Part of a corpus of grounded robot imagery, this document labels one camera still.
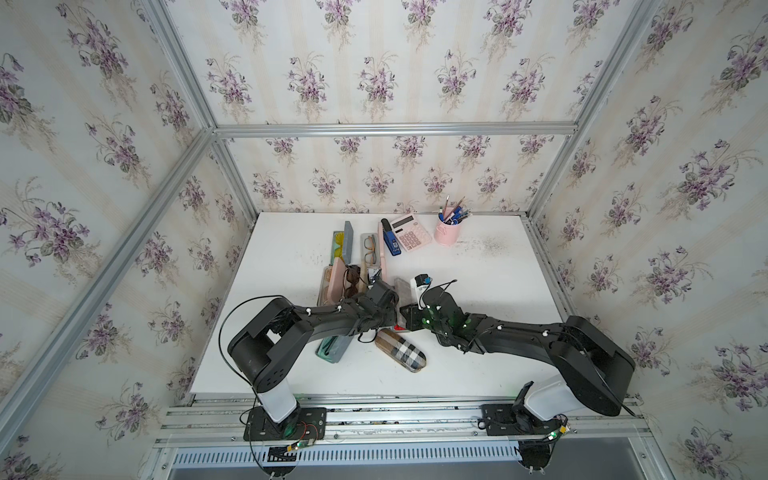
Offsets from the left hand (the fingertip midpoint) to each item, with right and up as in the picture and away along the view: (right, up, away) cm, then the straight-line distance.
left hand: (393, 316), depth 92 cm
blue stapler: (-1, +25, +18) cm, 31 cm away
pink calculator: (+7, +27, +20) cm, 34 cm away
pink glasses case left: (-19, +9, -2) cm, 21 cm away
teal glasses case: (-16, -5, -13) cm, 22 cm away
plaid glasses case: (+2, -7, -10) cm, 12 cm away
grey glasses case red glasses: (+3, +8, -2) cm, 9 cm away
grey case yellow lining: (-18, +23, +12) cm, 31 cm away
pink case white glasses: (-7, +12, +8) cm, 16 cm away
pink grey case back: (-5, +22, +9) cm, 24 cm away
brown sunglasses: (-14, +11, +6) cm, 19 cm away
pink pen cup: (+20, +28, +13) cm, 36 cm away
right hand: (+3, +3, -6) cm, 8 cm away
